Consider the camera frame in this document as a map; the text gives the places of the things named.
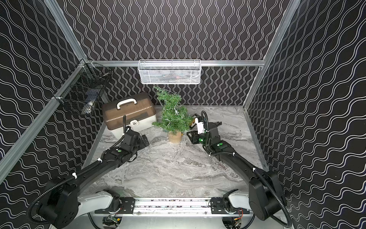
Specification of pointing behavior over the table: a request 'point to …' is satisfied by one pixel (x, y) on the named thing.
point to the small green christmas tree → (175, 119)
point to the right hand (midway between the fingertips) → (189, 131)
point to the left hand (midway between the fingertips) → (141, 138)
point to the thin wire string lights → (176, 111)
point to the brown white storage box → (139, 110)
